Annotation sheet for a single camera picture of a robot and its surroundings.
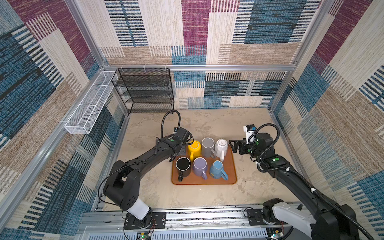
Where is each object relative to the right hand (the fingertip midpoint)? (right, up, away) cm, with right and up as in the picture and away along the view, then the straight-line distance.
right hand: (236, 142), depth 82 cm
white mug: (-7, -4, +6) cm, 11 cm away
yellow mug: (-23, -6, +7) cm, 24 cm away
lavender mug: (-20, -13, +1) cm, 24 cm away
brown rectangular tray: (-2, -16, +9) cm, 18 cm away
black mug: (-29, -12, -1) cm, 31 cm away
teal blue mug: (-11, -15, -1) cm, 19 cm away
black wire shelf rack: (-58, +34, +28) cm, 73 cm away
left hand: (-31, -3, +6) cm, 32 cm away
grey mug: (-15, -4, +5) cm, 16 cm away
